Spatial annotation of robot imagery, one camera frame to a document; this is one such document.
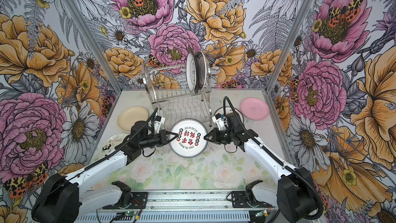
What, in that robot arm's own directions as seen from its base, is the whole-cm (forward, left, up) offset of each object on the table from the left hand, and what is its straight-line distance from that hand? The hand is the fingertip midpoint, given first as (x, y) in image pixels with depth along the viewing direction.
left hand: (178, 140), depth 79 cm
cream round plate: (+26, +38, -16) cm, 49 cm away
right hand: (-2, -14, +1) cm, 14 cm away
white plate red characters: (-2, -6, 0) cm, 7 cm away
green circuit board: (-29, +21, -15) cm, 38 cm away
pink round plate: (+31, -50, -14) cm, 60 cm away
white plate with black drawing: (+5, +43, -13) cm, 45 cm away
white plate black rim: (+33, -6, +17) cm, 38 cm away
